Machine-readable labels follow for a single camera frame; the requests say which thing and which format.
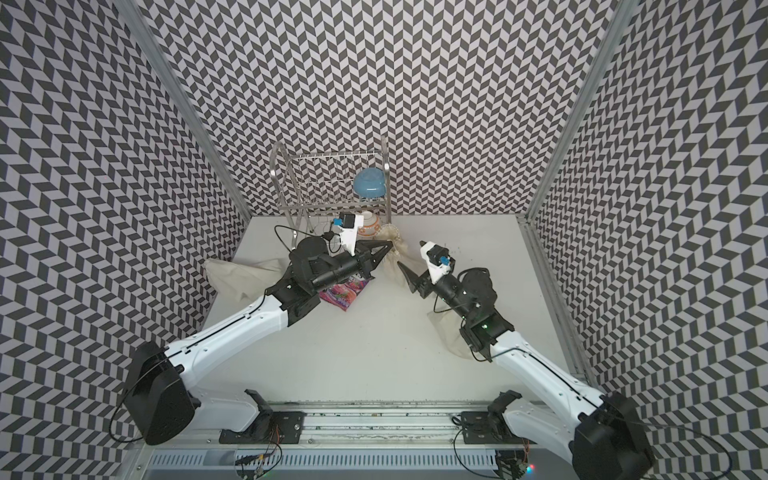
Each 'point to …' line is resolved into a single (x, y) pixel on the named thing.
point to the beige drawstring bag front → (449, 323)
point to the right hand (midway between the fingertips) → (412, 256)
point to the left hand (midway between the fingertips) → (392, 248)
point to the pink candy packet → (344, 293)
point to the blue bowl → (370, 183)
